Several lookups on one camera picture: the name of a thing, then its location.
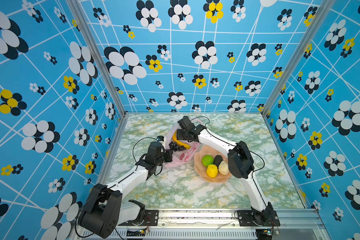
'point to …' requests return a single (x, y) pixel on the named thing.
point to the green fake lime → (207, 160)
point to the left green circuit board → (135, 232)
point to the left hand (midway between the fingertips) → (173, 151)
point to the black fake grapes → (174, 147)
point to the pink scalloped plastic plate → (201, 170)
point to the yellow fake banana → (174, 137)
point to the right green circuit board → (264, 233)
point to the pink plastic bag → (181, 158)
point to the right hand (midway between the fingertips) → (181, 134)
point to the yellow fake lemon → (212, 170)
